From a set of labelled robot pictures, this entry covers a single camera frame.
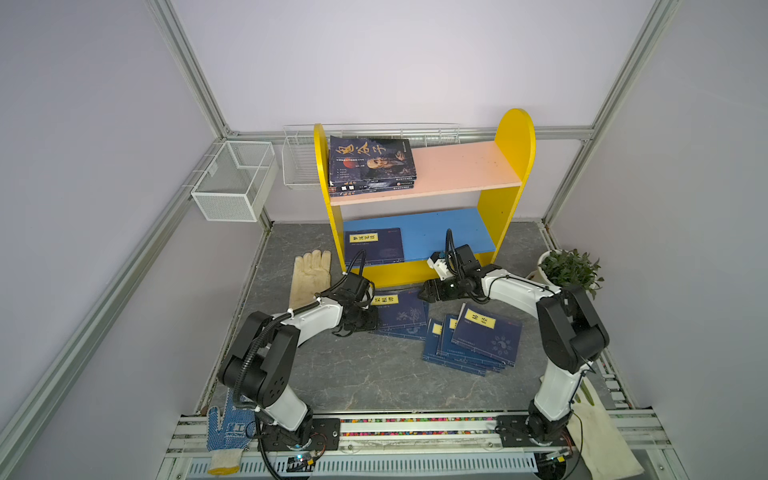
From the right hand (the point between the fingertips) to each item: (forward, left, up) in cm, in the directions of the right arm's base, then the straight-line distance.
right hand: (427, 295), depth 93 cm
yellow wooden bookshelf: (+44, -18, -2) cm, 47 cm away
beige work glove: (+10, +40, -4) cm, 42 cm away
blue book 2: (-14, -1, -7) cm, 16 cm away
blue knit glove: (-39, +51, -4) cm, 64 cm away
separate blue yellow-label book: (+13, +15, +10) cm, 22 cm away
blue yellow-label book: (-4, +8, -3) cm, 10 cm away
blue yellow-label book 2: (-11, -17, -3) cm, 21 cm away
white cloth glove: (-38, -40, -6) cm, 55 cm away
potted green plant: (+2, -39, +12) cm, 41 cm away
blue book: (-15, -5, -4) cm, 16 cm away
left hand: (-9, +16, -3) cm, 18 cm away
